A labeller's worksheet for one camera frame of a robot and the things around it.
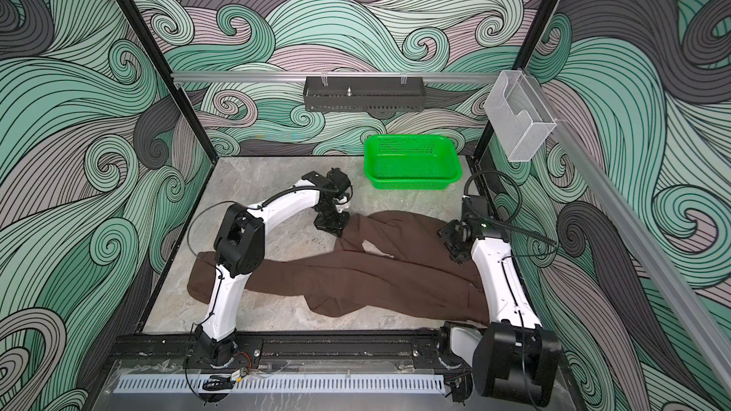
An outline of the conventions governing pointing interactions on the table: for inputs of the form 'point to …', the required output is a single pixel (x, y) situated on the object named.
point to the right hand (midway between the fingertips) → (446, 239)
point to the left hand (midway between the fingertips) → (342, 231)
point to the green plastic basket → (411, 161)
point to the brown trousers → (386, 263)
